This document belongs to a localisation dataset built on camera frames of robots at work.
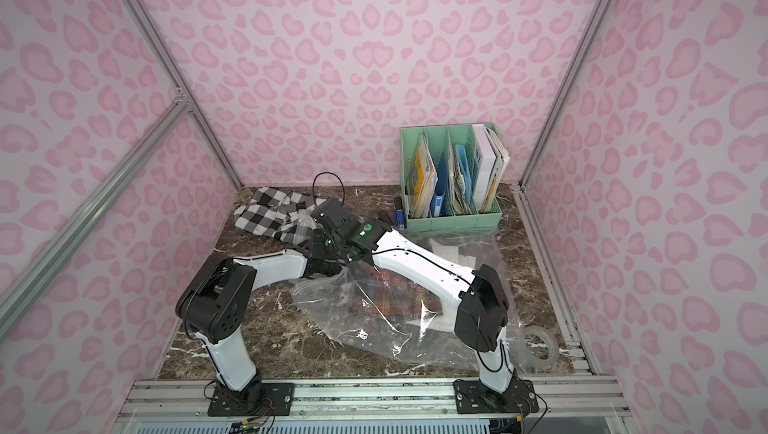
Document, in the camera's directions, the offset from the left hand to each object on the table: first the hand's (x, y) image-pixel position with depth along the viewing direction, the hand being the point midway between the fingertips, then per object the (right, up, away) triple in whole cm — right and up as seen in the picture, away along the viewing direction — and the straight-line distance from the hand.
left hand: (368, 270), depth 92 cm
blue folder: (+23, +26, +3) cm, 34 cm away
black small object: (+4, +16, +14) cm, 22 cm away
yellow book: (+17, +28, +1) cm, 33 cm away
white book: (+38, +34, +1) cm, 51 cm away
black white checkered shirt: (-31, +16, +16) cm, 39 cm away
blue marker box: (+10, +15, +15) cm, 24 cm away
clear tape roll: (+49, -16, -12) cm, 53 cm away
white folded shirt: (+22, -12, -8) cm, 27 cm away
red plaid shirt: (+5, -6, -3) cm, 8 cm away
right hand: (-14, +8, -16) cm, 22 cm away
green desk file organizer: (+21, +32, -2) cm, 38 cm away
